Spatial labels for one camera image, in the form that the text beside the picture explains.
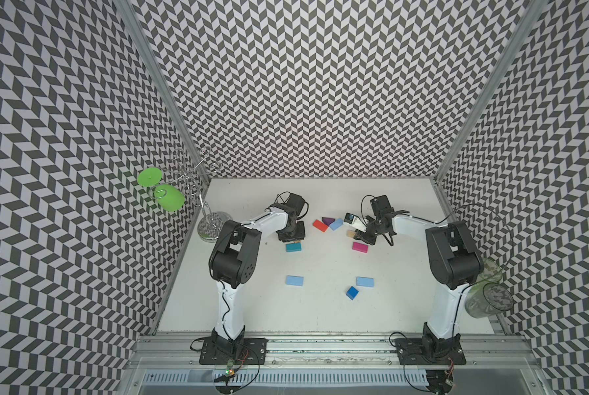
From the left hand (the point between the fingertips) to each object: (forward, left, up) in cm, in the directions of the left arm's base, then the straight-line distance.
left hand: (296, 238), depth 98 cm
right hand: (+2, -26, 0) cm, 26 cm away
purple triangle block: (+7, -13, +2) cm, 15 cm away
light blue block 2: (-17, 0, -1) cm, 17 cm away
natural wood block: (+2, -22, +1) cm, 22 cm away
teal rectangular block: (-4, +1, -1) cm, 4 cm away
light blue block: (+5, -16, +2) cm, 17 cm away
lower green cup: (+4, +44, +21) cm, 49 cm away
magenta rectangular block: (-4, -26, -1) cm, 26 cm away
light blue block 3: (-17, -26, -2) cm, 31 cm away
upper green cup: (+4, +45, +32) cm, 55 cm away
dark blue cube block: (-22, -20, +1) cm, 30 cm away
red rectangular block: (+7, -10, -2) cm, 13 cm away
